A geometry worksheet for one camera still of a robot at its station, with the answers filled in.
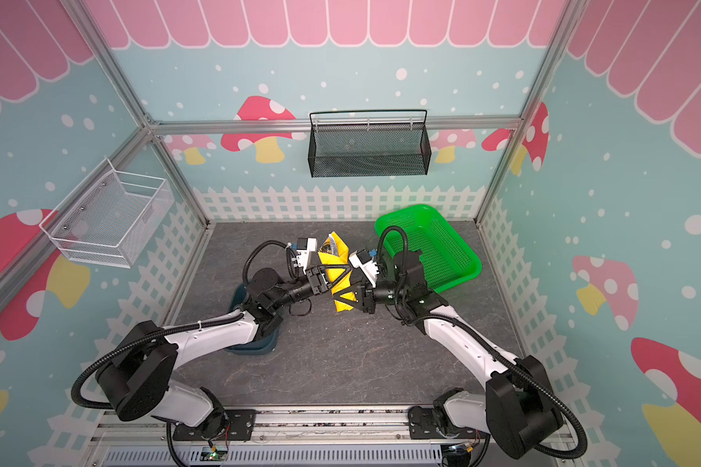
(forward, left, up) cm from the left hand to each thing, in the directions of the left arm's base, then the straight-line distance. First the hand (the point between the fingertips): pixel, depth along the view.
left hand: (352, 275), depth 70 cm
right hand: (-4, +4, -4) cm, 6 cm away
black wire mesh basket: (+48, -4, +7) cm, 48 cm away
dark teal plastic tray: (-10, +25, -22) cm, 34 cm away
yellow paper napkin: (+4, +4, +5) cm, 7 cm away
